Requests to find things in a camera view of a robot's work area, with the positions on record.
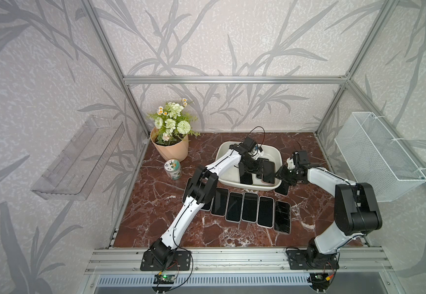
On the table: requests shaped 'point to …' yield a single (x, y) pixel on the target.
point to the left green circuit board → (164, 279)
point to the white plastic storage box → (231, 176)
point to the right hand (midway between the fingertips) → (276, 174)
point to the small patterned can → (172, 168)
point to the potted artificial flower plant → (173, 126)
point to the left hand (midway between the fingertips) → (264, 171)
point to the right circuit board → (319, 280)
